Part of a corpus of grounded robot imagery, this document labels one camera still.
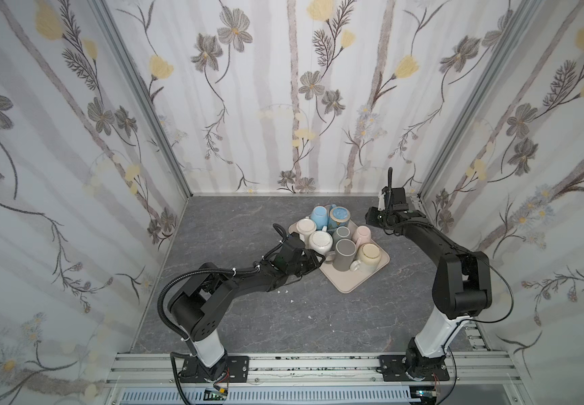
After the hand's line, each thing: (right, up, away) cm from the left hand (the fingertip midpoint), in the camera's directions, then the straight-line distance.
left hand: (327, 258), depth 87 cm
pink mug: (+14, +8, +8) cm, 18 cm away
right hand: (+19, +17, +6) cm, 26 cm away
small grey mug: (+6, +9, +9) cm, 14 cm away
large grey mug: (+7, +2, +2) cm, 7 cm away
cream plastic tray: (+9, -9, +6) cm, 14 cm away
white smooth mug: (-8, +10, +12) cm, 17 cm away
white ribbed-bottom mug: (-2, +5, +8) cm, 9 cm away
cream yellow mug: (+15, 0, +2) cm, 16 cm away
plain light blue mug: (-2, +15, +14) cm, 21 cm away
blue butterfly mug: (+6, +15, +12) cm, 20 cm away
